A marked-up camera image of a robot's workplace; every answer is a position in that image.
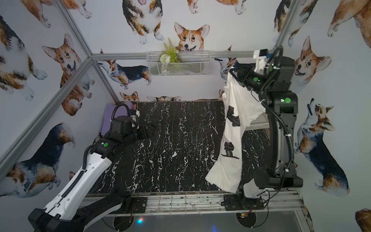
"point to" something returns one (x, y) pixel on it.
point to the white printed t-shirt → (242, 106)
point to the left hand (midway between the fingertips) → (150, 124)
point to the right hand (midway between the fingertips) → (227, 67)
